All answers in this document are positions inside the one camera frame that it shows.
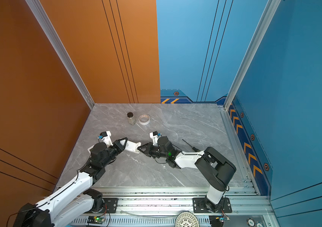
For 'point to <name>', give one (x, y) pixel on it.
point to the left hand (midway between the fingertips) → (128, 137)
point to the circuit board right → (216, 221)
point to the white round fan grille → (187, 219)
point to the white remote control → (132, 147)
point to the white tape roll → (143, 123)
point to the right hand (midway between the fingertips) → (136, 150)
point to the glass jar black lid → (131, 119)
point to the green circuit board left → (95, 220)
